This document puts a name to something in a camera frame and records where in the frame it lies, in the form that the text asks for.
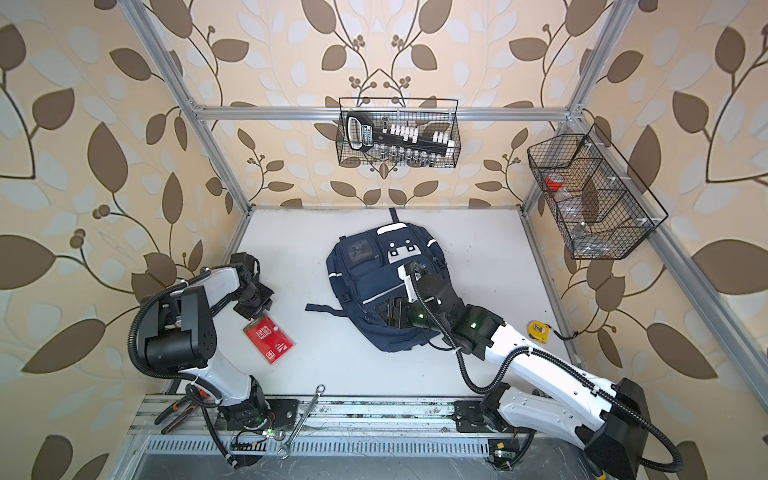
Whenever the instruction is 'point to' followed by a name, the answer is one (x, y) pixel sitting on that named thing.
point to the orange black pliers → (193, 398)
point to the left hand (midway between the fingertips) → (270, 303)
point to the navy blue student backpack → (395, 278)
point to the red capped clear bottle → (555, 183)
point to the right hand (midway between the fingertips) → (383, 310)
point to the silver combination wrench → (320, 390)
